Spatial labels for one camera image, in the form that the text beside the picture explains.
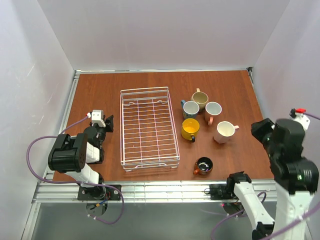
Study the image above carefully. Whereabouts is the pale pink faceted mug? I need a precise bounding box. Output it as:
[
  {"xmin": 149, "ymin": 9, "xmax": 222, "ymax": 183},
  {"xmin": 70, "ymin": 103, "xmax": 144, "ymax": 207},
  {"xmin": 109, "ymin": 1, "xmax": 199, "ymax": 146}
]
[{"xmin": 213, "ymin": 121, "xmax": 240, "ymax": 144}]

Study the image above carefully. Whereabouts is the salmon pink floral mug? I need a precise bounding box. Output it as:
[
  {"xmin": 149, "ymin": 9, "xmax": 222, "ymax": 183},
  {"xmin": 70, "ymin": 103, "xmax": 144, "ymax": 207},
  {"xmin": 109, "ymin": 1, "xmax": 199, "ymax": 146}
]
[{"xmin": 204, "ymin": 101, "xmax": 222, "ymax": 126}]

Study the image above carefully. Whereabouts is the yellow mug black handle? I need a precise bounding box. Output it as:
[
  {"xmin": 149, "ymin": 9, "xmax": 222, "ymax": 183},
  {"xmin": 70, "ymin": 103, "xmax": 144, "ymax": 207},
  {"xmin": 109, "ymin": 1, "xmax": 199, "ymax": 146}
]
[{"xmin": 181, "ymin": 118, "xmax": 200, "ymax": 143}]

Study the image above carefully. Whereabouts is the blue floral mug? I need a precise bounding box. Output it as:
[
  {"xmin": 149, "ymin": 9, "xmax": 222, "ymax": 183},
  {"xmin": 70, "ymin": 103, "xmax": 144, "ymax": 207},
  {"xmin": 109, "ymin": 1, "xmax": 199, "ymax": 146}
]
[{"xmin": 180, "ymin": 100, "xmax": 200, "ymax": 120}]

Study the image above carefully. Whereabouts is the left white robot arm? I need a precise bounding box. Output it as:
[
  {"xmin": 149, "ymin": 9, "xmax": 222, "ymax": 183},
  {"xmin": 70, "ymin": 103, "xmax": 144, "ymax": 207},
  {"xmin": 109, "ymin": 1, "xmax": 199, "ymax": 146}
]
[{"xmin": 48, "ymin": 110, "xmax": 114, "ymax": 200}]

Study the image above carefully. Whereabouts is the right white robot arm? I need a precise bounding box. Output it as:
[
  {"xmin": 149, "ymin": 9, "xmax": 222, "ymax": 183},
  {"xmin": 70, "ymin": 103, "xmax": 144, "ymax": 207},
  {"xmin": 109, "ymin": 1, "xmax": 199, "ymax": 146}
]
[{"xmin": 226, "ymin": 113, "xmax": 320, "ymax": 240}]

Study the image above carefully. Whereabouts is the dark glossy orange mug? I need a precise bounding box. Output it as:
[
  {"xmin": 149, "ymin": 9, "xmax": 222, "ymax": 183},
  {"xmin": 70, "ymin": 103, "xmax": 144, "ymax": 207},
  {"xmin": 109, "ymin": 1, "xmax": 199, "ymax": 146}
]
[{"xmin": 193, "ymin": 157, "xmax": 214, "ymax": 176}]

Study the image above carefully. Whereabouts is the beige ceramic mug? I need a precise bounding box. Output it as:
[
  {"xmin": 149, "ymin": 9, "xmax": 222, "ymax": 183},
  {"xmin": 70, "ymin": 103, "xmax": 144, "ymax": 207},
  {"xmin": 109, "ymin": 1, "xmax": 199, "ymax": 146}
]
[{"xmin": 190, "ymin": 88, "xmax": 209, "ymax": 108}]

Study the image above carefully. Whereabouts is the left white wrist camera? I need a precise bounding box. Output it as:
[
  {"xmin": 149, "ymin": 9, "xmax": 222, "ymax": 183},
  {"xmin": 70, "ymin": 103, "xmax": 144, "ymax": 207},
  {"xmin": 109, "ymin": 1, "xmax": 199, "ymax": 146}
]
[{"xmin": 90, "ymin": 109, "xmax": 106, "ymax": 128}]

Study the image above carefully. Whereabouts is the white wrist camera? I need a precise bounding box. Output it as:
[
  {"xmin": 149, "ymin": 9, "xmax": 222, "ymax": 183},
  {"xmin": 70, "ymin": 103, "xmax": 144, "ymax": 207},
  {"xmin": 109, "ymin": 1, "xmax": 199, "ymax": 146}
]
[
  {"xmin": 90, "ymin": 109, "xmax": 106, "ymax": 128},
  {"xmin": 289, "ymin": 108, "xmax": 311, "ymax": 132}
]

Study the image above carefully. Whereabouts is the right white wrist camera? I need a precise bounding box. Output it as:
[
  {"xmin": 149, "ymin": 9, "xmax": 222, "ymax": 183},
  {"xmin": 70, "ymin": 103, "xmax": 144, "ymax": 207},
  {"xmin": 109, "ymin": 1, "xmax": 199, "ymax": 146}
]
[{"xmin": 289, "ymin": 108, "xmax": 311, "ymax": 132}]

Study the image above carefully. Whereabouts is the white wire dish rack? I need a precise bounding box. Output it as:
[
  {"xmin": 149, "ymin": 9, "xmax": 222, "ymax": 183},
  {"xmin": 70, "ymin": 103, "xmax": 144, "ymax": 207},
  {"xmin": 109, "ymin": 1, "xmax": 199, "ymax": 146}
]
[{"xmin": 120, "ymin": 86, "xmax": 180, "ymax": 172}]

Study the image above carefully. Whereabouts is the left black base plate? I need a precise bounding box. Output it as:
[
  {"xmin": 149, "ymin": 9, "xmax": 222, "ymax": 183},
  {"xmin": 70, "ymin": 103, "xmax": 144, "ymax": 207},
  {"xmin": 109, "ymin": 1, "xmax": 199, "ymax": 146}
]
[{"xmin": 77, "ymin": 184, "xmax": 122, "ymax": 201}]

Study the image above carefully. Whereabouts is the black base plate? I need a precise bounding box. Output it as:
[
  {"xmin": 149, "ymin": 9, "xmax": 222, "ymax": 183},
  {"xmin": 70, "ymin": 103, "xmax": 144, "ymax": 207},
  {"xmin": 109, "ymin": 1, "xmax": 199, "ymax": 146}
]
[
  {"xmin": 203, "ymin": 183, "xmax": 238, "ymax": 200},
  {"xmin": 77, "ymin": 184, "xmax": 122, "ymax": 201}
]

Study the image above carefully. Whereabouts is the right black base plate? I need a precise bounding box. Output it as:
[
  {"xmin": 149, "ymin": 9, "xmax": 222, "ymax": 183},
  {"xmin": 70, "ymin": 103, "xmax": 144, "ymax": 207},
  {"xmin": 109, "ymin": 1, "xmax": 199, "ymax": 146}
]
[{"xmin": 203, "ymin": 183, "xmax": 238, "ymax": 200}]

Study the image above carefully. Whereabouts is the aluminium front rail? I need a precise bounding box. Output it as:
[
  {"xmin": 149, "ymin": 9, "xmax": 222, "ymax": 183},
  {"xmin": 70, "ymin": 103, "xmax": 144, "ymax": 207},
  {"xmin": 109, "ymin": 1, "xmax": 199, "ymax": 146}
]
[{"xmin": 32, "ymin": 179, "xmax": 278, "ymax": 204}]

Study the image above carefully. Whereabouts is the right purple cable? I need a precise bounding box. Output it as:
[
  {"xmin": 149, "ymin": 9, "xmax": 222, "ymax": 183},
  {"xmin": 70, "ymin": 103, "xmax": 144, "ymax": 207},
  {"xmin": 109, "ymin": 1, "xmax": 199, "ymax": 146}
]
[{"xmin": 209, "ymin": 112, "xmax": 320, "ymax": 240}]

